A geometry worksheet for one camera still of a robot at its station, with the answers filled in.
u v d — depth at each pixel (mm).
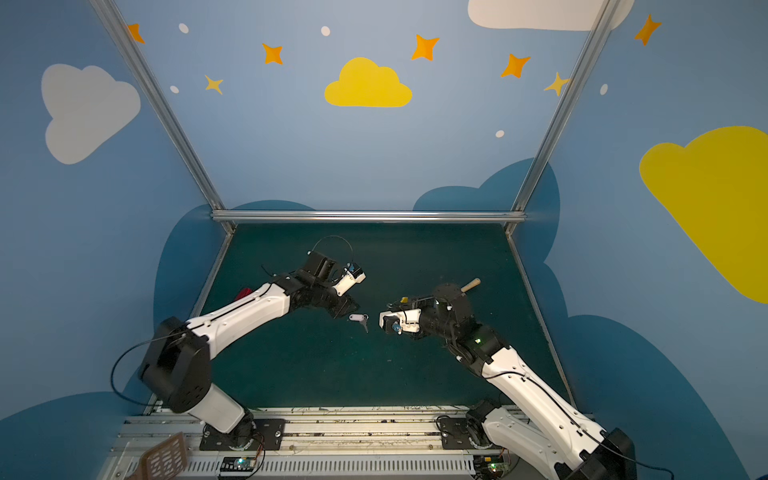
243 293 972
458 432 750
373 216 1236
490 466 711
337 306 758
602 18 703
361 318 957
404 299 777
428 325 634
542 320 1009
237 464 708
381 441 737
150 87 805
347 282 778
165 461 706
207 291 1044
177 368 436
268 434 748
